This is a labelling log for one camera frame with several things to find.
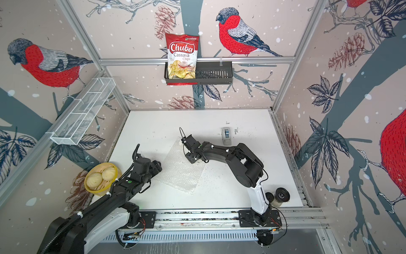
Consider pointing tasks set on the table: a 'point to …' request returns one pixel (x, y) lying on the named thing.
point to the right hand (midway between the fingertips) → (193, 152)
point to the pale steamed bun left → (94, 180)
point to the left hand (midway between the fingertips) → (159, 162)
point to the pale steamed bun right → (108, 173)
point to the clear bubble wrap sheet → (177, 172)
